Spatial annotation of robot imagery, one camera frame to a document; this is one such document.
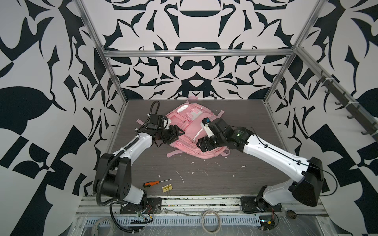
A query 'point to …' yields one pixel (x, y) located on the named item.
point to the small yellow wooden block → (167, 188)
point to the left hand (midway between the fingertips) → (183, 132)
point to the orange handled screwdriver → (147, 184)
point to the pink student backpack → (188, 117)
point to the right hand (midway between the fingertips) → (203, 141)
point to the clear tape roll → (204, 227)
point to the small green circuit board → (267, 221)
